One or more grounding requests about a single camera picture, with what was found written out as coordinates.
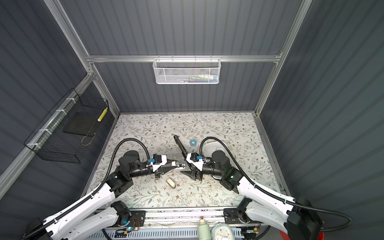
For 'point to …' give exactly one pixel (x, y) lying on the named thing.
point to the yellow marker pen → (101, 116)
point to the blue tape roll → (193, 142)
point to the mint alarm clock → (222, 231)
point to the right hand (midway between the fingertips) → (185, 166)
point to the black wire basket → (64, 134)
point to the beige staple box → (171, 183)
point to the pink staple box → (180, 165)
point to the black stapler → (183, 150)
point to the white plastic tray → (209, 148)
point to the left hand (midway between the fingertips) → (176, 162)
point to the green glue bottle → (204, 231)
